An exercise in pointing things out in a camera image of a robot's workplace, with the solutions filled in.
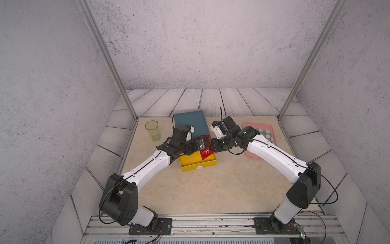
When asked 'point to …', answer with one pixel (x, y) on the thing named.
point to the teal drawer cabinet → (197, 119)
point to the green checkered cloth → (266, 133)
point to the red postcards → (206, 152)
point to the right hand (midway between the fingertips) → (211, 147)
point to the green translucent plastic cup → (152, 126)
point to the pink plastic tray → (261, 126)
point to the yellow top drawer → (194, 161)
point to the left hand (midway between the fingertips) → (207, 145)
